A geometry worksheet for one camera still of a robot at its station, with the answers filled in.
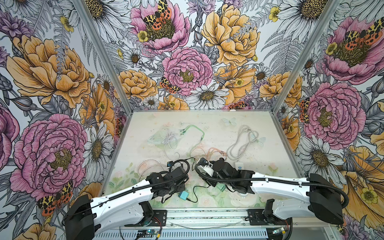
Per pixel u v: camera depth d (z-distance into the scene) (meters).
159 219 0.74
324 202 0.42
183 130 1.09
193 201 0.79
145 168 0.91
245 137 1.06
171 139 1.04
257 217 0.74
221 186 0.68
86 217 0.41
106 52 0.89
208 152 0.99
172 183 0.60
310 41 0.84
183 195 0.80
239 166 0.90
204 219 0.76
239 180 0.58
